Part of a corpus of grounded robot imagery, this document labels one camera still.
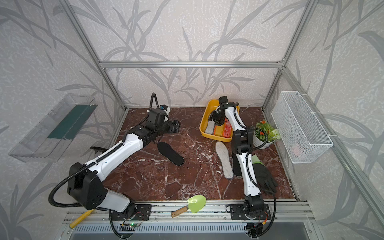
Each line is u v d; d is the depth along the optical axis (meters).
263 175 0.86
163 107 0.73
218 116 0.96
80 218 0.71
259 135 0.89
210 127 1.05
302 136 0.62
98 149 0.80
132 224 0.71
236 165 0.74
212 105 1.19
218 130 1.04
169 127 0.74
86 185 0.41
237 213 0.73
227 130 1.05
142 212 0.72
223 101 0.93
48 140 0.64
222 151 0.96
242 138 0.71
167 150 0.96
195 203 0.77
